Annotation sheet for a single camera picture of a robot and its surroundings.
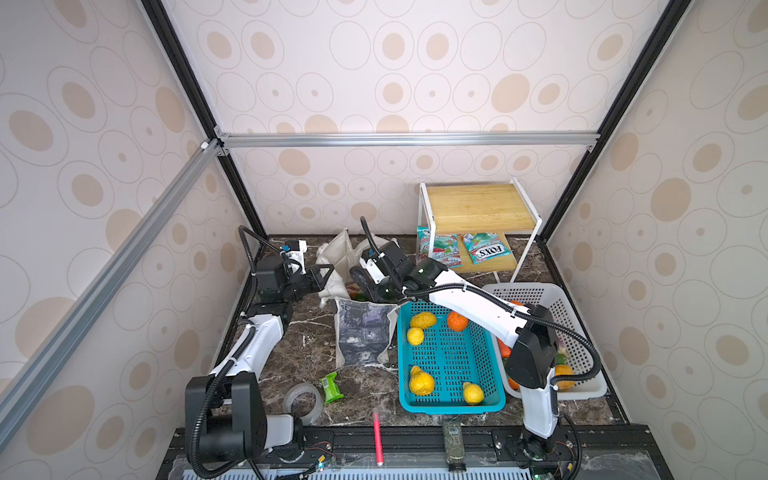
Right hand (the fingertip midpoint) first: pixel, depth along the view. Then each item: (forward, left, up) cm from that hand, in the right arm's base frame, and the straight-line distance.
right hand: (368, 293), depth 82 cm
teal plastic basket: (-13, -23, -18) cm, 32 cm away
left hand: (+5, +7, +7) cm, 11 cm away
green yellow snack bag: (-1, +3, +2) cm, 4 cm away
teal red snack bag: (+16, -23, +1) cm, 28 cm away
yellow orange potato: (-16, -55, -17) cm, 60 cm away
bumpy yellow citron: (-1, -16, -14) cm, 21 cm away
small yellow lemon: (-5, -13, -15) cm, 20 cm away
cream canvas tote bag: (-10, +1, 0) cm, 10 cm away
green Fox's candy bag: (+17, -35, 0) cm, 39 cm away
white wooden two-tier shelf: (+19, -37, +14) cm, 43 cm away
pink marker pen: (-32, -2, -17) cm, 37 cm away
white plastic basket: (-12, -57, -14) cm, 60 cm away
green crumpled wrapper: (-20, +11, -16) cm, 28 cm away
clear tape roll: (-26, +14, -15) cm, 33 cm away
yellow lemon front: (-23, -27, -14) cm, 38 cm away
